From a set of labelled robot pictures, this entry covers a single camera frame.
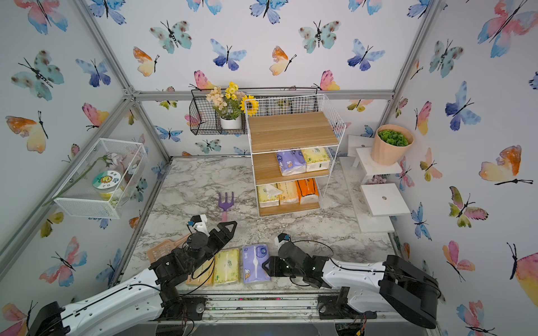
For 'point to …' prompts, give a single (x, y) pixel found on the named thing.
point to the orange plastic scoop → (165, 248)
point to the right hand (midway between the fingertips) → (265, 266)
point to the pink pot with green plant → (390, 143)
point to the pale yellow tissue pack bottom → (269, 196)
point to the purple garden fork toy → (225, 206)
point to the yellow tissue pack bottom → (289, 195)
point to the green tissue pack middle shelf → (316, 159)
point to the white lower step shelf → (384, 199)
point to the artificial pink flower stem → (114, 159)
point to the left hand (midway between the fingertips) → (236, 227)
